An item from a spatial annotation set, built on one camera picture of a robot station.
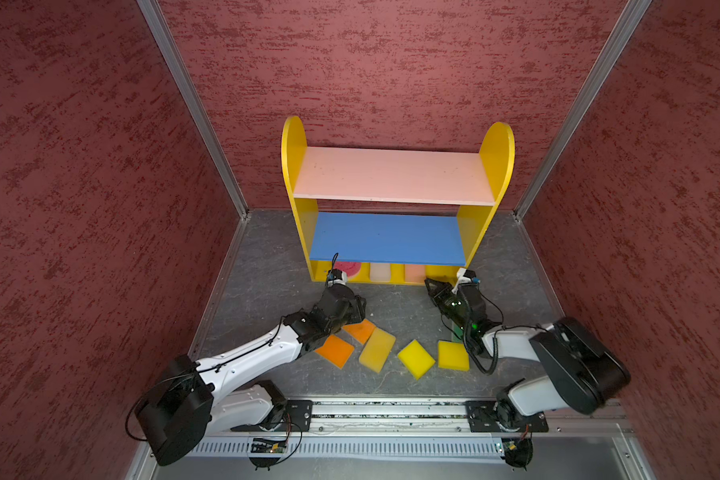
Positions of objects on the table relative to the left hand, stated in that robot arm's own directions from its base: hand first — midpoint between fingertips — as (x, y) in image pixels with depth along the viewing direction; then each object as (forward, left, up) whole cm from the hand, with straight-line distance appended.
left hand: (360, 307), depth 83 cm
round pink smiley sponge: (+18, +4, -6) cm, 19 cm away
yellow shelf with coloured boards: (+29, -7, +8) cm, 31 cm away
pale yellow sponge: (-9, -5, -9) cm, 14 cm away
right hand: (+8, -18, 0) cm, 20 cm away
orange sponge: (-9, +7, -9) cm, 15 cm away
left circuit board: (-32, +24, -13) cm, 42 cm away
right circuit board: (-32, -40, -11) cm, 52 cm away
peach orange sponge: (+17, -18, -8) cm, 26 cm away
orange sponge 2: (-4, -1, -8) cm, 9 cm away
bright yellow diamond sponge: (-12, -16, -8) cm, 22 cm away
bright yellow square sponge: (-10, -27, -10) cm, 31 cm away
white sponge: (+17, -6, -7) cm, 20 cm away
